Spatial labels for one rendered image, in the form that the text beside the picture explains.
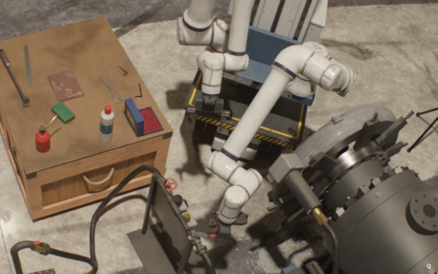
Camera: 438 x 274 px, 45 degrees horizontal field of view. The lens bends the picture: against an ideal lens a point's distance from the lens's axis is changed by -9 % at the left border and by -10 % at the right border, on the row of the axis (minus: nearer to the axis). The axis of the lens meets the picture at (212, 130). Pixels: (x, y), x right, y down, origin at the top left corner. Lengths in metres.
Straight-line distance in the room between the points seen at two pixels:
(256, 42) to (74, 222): 1.40
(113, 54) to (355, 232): 1.68
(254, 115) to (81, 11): 2.24
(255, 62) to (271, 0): 0.39
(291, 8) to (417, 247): 1.47
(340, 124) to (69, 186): 1.39
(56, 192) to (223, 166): 0.96
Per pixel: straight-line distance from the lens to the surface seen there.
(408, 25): 5.37
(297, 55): 2.42
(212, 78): 2.61
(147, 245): 3.05
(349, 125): 2.55
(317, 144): 2.53
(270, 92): 2.41
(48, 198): 2.98
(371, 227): 2.49
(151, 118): 2.95
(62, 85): 3.07
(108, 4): 4.41
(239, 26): 2.68
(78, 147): 2.80
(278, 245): 3.22
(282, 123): 3.33
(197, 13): 2.83
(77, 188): 3.00
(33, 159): 2.76
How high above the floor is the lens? 2.67
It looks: 48 degrees down
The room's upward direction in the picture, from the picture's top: 17 degrees clockwise
